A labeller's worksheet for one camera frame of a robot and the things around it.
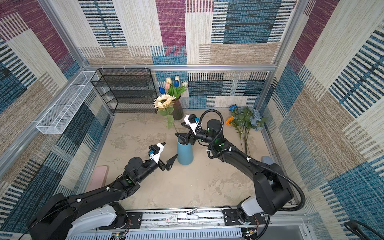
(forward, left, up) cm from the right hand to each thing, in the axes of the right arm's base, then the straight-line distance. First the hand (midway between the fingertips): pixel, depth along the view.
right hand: (179, 129), depth 76 cm
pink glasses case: (-13, +48, -26) cm, 56 cm away
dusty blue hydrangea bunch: (+20, -43, -16) cm, 50 cm away
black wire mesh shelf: (+44, +40, -8) cm, 60 cm away
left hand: (-7, +5, -5) cm, 10 cm away
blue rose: (+36, -38, -22) cm, 57 cm away
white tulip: (+40, -3, -1) cm, 40 cm away
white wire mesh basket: (+4, +57, +8) cm, 57 cm away
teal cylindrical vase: (-6, -2, -13) cm, 14 cm away
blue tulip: (+31, +12, 0) cm, 33 cm away
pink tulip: (+31, +8, +4) cm, 32 cm away
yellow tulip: (+35, +7, +5) cm, 36 cm away
